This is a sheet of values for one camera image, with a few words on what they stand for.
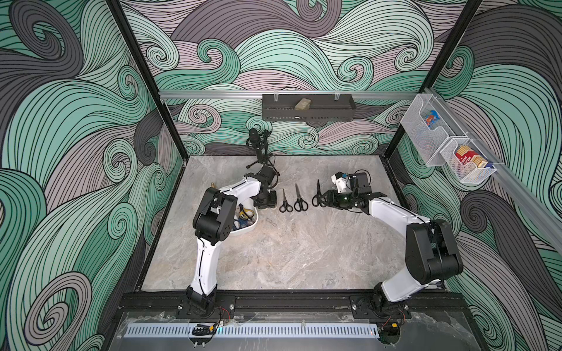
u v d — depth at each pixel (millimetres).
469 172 632
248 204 986
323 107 949
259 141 986
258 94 929
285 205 1005
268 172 836
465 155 660
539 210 518
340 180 841
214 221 553
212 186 1035
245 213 950
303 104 903
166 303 766
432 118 835
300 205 1005
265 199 864
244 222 926
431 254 450
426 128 795
